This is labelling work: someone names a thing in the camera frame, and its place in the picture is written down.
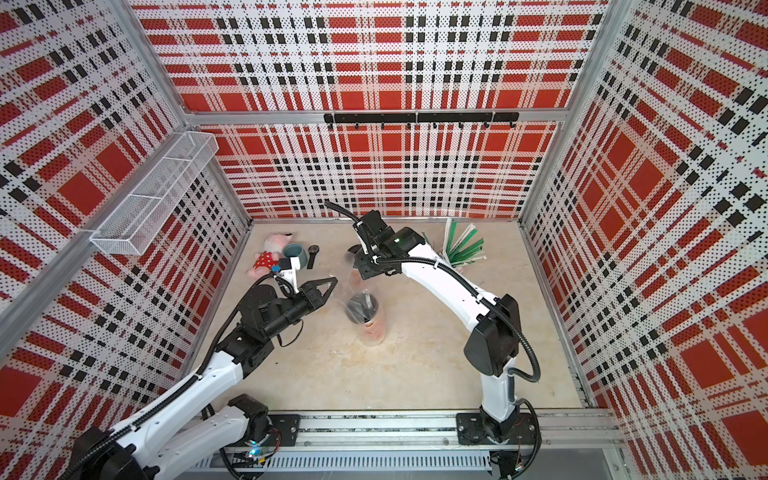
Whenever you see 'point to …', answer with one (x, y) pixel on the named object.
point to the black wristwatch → (313, 250)
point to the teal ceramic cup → (295, 250)
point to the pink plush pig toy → (269, 258)
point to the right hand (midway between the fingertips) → (373, 264)
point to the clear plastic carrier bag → (376, 285)
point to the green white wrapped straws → (458, 248)
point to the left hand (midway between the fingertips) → (341, 280)
